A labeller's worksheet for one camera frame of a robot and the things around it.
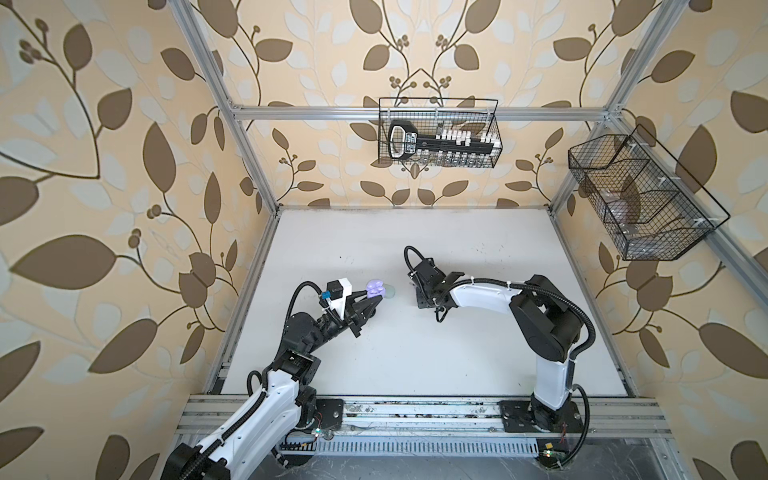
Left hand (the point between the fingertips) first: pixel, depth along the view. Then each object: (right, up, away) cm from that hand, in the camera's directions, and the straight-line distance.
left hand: (379, 295), depth 70 cm
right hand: (+14, -6, +25) cm, 30 cm away
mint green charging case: (+2, -4, +26) cm, 27 cm away
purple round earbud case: (-1, +2, +1) cm, 2 cm away
